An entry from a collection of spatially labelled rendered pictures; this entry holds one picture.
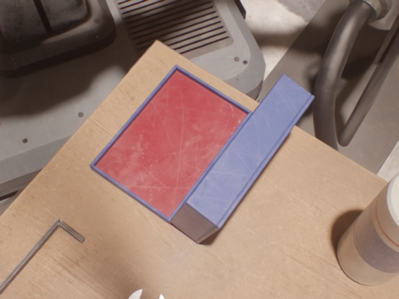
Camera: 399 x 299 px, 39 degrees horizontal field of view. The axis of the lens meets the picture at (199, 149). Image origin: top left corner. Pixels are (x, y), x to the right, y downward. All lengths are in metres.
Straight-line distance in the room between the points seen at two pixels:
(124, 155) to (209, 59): 0.36
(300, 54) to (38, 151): 0.63
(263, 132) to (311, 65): 0.74
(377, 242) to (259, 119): 0.15
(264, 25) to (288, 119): 0.79
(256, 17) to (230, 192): 0.86
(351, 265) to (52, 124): 0.53
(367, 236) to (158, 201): 0.23
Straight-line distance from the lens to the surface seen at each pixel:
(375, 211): 0.48
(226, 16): 1.00
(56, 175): 0.65
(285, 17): 1.33
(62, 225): 0.62
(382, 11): 0.82
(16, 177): 0.92
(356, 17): 0.79
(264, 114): 0.53
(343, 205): 0.64
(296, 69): 1.25
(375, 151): 1.20
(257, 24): 1.31
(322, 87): 0.77
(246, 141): 0.52
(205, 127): 0.65
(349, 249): 0.57
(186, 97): 0.66
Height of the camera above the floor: 1.06
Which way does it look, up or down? 66 degrees down
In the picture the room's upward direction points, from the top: straight up
